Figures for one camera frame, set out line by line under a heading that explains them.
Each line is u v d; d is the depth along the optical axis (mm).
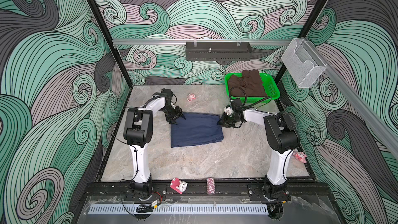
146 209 716
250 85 1108
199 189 738
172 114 862
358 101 593
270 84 1129
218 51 950
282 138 519
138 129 552
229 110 946
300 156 810
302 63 778
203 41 947
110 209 697
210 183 727
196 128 902
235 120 837
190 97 1102
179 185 697
